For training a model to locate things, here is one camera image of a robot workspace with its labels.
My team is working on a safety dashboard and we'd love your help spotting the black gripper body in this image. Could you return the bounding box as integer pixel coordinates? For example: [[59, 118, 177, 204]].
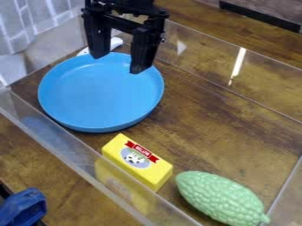
[[82, 0, 169, 33]]

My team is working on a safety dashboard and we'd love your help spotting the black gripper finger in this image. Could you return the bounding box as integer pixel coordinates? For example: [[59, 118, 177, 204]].
[[130, 18, 166, 74], [84, 11, 112, 59]]

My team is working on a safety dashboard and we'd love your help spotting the green bitter gourd toy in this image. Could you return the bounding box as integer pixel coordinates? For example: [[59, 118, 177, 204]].
[[177, 171, 271, 226]]

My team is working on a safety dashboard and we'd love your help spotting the white plastic object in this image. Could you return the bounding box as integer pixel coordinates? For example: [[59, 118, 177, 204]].
[[77, 37, 125, 57]]

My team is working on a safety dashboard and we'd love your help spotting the blue round tray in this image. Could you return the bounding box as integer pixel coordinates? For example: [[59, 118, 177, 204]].
[[38, 52, 166, 133]]

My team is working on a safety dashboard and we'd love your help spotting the white checkered curtain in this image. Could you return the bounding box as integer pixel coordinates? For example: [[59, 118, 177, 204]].
[[0, 0, 86, 56]]

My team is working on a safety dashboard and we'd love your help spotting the yellow butter box toy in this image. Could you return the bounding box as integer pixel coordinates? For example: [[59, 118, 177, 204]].
[[102, 133, 174, 192]]

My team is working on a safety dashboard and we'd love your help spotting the clear acrylic enclosure wall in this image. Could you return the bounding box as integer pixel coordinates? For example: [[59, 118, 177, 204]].
[[0, 0, 302, 226]]

